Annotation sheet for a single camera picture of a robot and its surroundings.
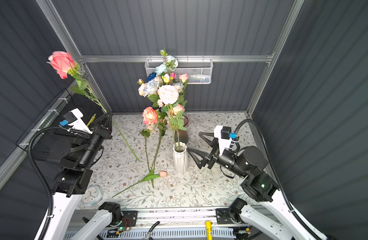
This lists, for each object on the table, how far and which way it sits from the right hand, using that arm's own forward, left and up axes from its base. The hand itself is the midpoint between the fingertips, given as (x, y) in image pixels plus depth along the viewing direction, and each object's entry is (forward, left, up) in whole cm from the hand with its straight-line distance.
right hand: (195, 144), depth 51 cm
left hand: (+10, +31, +6) cm, 33 cm away
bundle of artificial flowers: (+32, +24, -42) cm, 58 cm away
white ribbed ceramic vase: (+7, +7, -24) cm, 26 cm away
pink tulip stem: (+6, +19, -41) cm, 46 cm away
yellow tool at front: (-21, -6, -41) cm, 47 cm away
